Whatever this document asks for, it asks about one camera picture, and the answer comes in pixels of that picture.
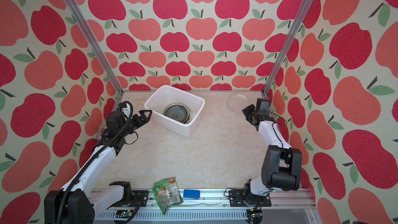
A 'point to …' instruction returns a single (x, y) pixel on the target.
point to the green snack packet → (166, 193)
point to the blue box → (192, 193)
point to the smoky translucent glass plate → (178, 111)
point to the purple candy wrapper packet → (101, 133)
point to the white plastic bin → (169, 94)
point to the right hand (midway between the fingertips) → (246, 111)
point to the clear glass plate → (237, 102)
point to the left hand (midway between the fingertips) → (148, 115)
